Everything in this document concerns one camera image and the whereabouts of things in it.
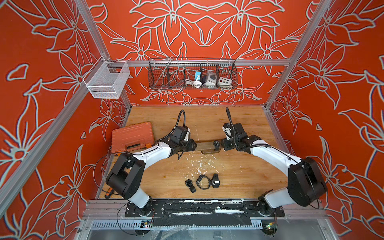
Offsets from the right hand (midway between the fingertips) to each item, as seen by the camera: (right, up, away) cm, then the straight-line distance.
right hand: (231, 139), depth 77 cm
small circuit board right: (+16, -42, -8) cm, 46 cm away
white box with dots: (0, +35, +17) cm, 39 cm away
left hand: (-23, -3, +1) cm, 24 cm away
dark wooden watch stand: (-12, -6, +10) cm, 17 cm away
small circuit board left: (-44, -41, -6) cm, 60 cm away
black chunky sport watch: (-18, -23, +1) cm, 29 cm away
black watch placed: (-6, -4, +10) cm, 13 cm away
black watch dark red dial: (-23, -25, +4) cm, 34 cm away
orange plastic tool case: (-60, -2, +17) cm, 62 cm away
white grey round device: (-8, +36, +14) cm, 39 cm away
